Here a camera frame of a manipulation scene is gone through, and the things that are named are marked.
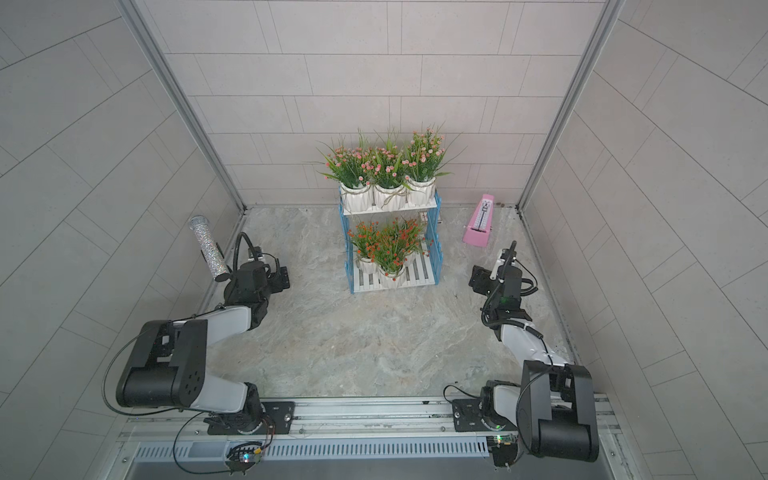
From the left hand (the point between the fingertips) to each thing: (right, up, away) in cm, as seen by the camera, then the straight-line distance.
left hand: (273, 265), depth 94 cm
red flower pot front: (+39, +8, -9) cm, 41 cm away
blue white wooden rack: (+47, -2, +3) cm, 47 cm away
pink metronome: (+67, +10, +8) cm, 68 cm away
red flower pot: (+30, +9, -5) cm, 31 cm away
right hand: (+66, +1, -5) cm, 66 cm away
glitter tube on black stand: (-9, +6, -17) cm, 20 cm away
